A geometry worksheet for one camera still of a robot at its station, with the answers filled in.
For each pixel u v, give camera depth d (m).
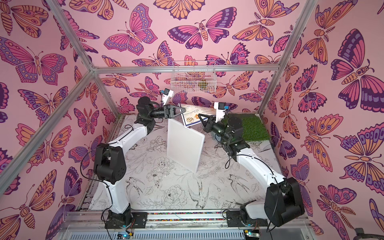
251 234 0.71
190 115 0.73
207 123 0.69
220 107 0.64
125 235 0.71
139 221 0.74
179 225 0.73
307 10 0.70
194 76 0.95
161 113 0.72
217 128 0.65
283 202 0.41
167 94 0.72
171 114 0.71
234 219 0.73
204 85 0.95
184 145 0.95
